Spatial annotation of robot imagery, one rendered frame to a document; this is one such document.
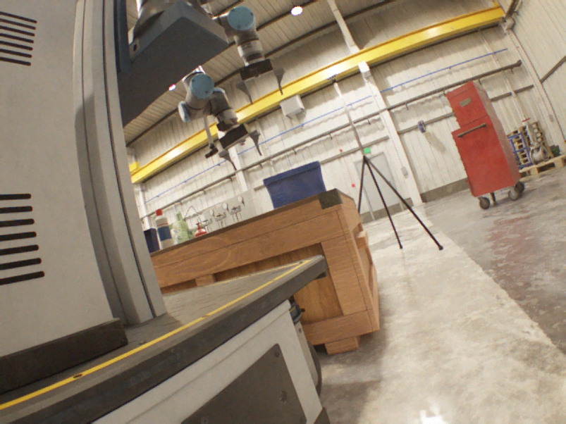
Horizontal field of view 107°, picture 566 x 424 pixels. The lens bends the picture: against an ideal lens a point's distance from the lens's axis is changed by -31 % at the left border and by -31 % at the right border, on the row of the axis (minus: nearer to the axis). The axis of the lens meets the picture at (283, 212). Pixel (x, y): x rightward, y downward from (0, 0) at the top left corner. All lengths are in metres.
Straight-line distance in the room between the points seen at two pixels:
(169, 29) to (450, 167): 10.59
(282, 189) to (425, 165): 9.91
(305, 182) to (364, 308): 0.44
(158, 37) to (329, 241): 0.66
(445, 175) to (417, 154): 1.21
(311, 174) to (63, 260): 0.82
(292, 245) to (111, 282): 0.53
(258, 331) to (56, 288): 0.24
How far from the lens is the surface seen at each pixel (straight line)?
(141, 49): 0.68
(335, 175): 11.04
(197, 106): 1.19
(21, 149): 0.35
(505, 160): 3.14
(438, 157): 10.89
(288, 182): 1.00
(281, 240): 0.87
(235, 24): 1.07
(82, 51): 0.70
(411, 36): 11.65
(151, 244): 1.38
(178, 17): 0.63
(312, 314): 0.92
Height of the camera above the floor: 0.38
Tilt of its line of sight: 5 degrees up
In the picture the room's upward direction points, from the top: 18 degrees counter-clockwise
